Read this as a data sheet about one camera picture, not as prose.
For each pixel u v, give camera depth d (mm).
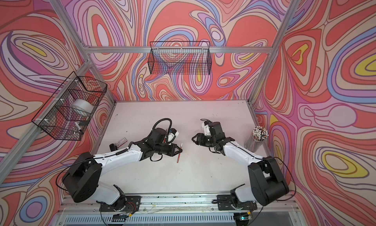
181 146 822
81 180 426
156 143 668
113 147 910
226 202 735
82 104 748
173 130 771
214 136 677
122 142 959
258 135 789
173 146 733
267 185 425
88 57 916
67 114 786
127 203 727
